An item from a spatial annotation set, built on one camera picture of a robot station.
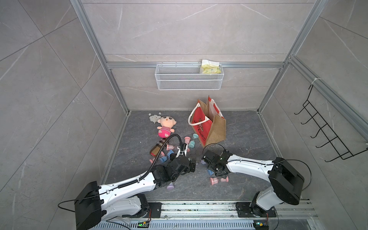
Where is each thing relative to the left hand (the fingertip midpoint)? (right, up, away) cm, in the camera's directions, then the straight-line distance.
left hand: (190, 155), depth 77 cm
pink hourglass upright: (-2, +6, +21) cm, 22 cm away
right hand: (+15, -11, +10) cm, 21 cm away
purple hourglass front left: (-11, -18, +2) cm, 21 cm away
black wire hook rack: (+64, +6, -19) cm, 67 cm away
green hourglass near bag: (+1, +4, +18) cm, 19 cm away
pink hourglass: (+13, -15, +3) cm, 20 cm away
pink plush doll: (-17, +17, +27) cm, 36 cm away
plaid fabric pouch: (-23, +1, +17) cm, 29 cm away
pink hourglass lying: (-14, +1, +17) cm, 22 cm away
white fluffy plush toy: (-28, +22, +33) cm, 48 cm away
